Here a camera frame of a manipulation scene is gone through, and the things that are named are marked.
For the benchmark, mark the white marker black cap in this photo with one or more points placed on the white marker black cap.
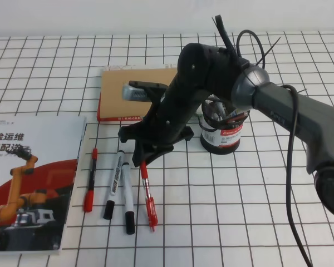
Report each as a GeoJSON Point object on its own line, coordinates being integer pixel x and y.
{"type": "Point", "coordinates": [129, 201]}

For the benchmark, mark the white board marker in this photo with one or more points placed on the white board marker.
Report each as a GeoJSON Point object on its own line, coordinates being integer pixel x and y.
{"type": "Point", "coordinates": [114, 184]}

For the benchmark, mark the red gel pen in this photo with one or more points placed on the red gel pen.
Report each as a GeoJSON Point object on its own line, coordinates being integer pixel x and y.
{"type": "Point", "coordinates": [149, 200]}

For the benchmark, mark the brown kraft notebook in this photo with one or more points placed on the brown kraft notebook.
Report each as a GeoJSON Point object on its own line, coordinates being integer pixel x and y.
{"type": "Point", "coordinates": [114, 97]}

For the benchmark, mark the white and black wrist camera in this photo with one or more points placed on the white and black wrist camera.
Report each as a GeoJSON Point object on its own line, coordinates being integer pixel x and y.
{"type": "Point", "coordinates": [140, 91]}

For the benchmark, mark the silver-capped pen in holder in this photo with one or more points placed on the silver-capped pen in holder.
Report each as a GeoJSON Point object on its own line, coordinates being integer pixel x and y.
{"type": "Point", "coordinates": [218, 111]}

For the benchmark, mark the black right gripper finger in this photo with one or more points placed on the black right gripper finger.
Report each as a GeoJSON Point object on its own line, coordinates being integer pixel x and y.
{"type": "Point", "coordinates": [154, 152]}
{"type": "Point", "coordinates": [139, 153]}

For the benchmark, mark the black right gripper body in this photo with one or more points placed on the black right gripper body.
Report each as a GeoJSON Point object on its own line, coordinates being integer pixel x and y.
{"type": "Point", "coordinates": [165, 120]}

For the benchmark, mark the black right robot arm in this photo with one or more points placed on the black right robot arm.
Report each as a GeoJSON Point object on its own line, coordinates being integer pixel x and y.
{"type": "Point", "coordinates": [206, 70]}

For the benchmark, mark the white book with red spine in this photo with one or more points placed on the white book with red spine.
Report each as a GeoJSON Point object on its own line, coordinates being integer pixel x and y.
{"type": "Point", "coordinates": [111, 111]}

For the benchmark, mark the black mesh pen holder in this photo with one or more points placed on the black mesh pen holder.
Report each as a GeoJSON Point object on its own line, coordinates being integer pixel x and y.
{"type": "Point", "coordinates": [221, 137]}

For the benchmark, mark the red and black marker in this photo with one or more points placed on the red and black marker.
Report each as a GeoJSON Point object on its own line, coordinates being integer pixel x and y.
{"type": "Point", "coordinates": [89, 196]}

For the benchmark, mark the robot brochure booklet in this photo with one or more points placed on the robot brochure booklet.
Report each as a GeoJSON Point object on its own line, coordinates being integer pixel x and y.
{"type": "Point", "coordinates": [38, 162]}

